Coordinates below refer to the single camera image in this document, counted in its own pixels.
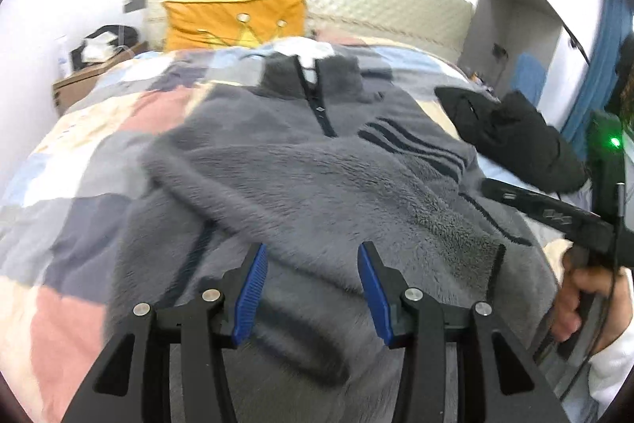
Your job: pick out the blue curtain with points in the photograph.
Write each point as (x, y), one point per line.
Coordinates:
(594, 81)

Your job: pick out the checkered pastel bed blanket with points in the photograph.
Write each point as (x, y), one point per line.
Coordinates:
(64, 155)

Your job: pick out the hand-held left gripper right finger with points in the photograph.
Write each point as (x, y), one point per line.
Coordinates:
(374, 299)

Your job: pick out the white spray bottle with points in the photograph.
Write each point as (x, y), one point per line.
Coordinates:
(62, 56)

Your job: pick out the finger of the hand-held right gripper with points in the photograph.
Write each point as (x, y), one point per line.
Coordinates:
(540, 207)

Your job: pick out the black bag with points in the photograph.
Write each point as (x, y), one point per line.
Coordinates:
(121, 34)

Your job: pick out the yellow crown pillow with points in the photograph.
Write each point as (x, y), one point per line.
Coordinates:
(223, 19)

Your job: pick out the cardboard box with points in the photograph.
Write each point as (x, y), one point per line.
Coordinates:
(74, 86)

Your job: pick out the person's right forearm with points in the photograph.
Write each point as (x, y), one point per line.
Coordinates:
(614, 368)

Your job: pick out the black wall rail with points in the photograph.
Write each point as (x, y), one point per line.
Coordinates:
(574, 39)

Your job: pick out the white tissue pack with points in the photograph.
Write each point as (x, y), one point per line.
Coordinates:
(99, 49)

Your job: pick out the black wall socket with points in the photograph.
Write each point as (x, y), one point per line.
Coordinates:
(500, 52)

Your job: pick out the black jacket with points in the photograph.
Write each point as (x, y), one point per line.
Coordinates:
(525, 140)

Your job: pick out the grey fleece jacket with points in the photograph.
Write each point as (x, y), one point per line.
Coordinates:
(297, 185)

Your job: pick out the person's right hand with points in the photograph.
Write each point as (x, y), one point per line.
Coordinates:
(589, 286)

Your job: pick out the grey wall socket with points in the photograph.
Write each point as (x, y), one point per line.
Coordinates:
(134, 3)

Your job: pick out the dark hanging garment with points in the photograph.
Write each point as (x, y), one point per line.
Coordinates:
(626, 76)

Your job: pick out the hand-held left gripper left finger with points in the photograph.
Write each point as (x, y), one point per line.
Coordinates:
(250, 294)

